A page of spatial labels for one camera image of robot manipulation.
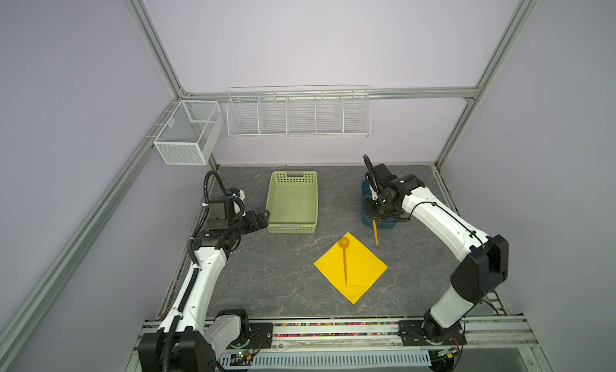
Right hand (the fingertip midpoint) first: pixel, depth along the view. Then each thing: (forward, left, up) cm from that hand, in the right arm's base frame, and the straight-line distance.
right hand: (372, 215), depth 83 cm
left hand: (-2, +39, +2) cm, 39 cm away
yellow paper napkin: (-13, +3, -16) cm, 21 cm away
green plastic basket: (+17, +31, -14) cm, 38 cm away
